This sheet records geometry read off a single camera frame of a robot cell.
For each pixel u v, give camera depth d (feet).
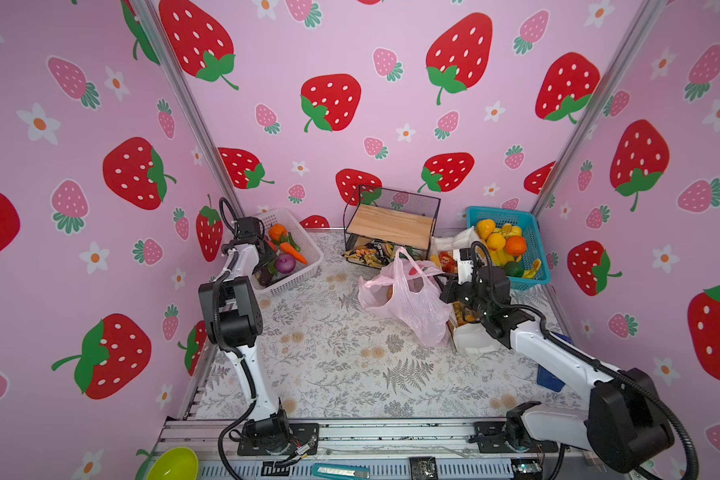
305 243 3.54
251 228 2.64
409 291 2.40
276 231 3.75
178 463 2.34
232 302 1.85
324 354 2.90
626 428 1.33
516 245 3.50
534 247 3.44
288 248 3.65
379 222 3.38
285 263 3.42
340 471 2.29
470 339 2.52
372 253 3.32
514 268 3.21
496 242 3.52
